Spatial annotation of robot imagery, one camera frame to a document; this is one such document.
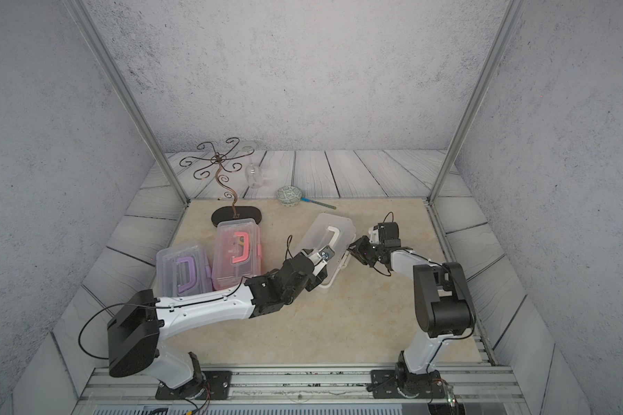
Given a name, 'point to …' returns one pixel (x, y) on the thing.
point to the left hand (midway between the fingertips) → (322, 259)
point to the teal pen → (315, 202)
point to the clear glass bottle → (253, 174)
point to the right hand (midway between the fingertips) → (348, 247)
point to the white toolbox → (321, 231)
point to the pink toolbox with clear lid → (237, 252)
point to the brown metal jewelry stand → (222, 158)
